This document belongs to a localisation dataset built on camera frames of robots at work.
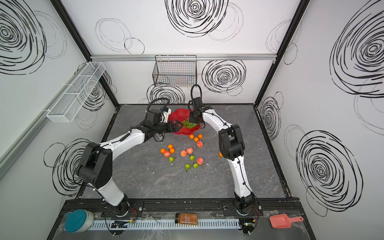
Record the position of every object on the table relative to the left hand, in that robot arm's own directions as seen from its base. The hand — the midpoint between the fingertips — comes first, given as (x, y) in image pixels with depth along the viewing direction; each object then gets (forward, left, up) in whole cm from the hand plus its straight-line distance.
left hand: (179, 124), depth 88 cm
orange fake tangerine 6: (-10, +11, -14) cm, 21 cm away
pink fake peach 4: (-13, +7, -13) cm, 20 cm away
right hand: (+11, -7, -8) cm, 16 cm away
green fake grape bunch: (+8, -5, -11) cm, 15 cm away
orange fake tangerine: (0, -7, -14) cm, 16 cm away
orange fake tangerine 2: (-1, -10, -14) cm, 17 cm away
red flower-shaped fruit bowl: (+19, +2, -14) cm, 24 cm away
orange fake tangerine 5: (-7, +6, -15) cm, 17 cm away
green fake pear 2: (-15, -8, -14) cm, 22 cm away
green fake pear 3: (-20, -6, -14) cm, 25 cm away
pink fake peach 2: (-10, -6, -13) cm, 18 cm away
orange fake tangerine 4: (-23, -21, +10) cm, 33 cm away
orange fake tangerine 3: (+1, -13, -14) cm, 19 cm away
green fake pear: (-16, +5, -14) cm, 22 cm away
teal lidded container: (-48, +39, -6) cm, 62 cm away
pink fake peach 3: (-12, -3, -14) cm, 18 cm away
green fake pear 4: (-19, -10, -14) cm, 26 cm away
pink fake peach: (-6, -12, -13) cm, 19 cm away
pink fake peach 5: (-17, -13, -12) cm, 24 cm away
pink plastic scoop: (-44, -53, -15) cm, 71 cm away
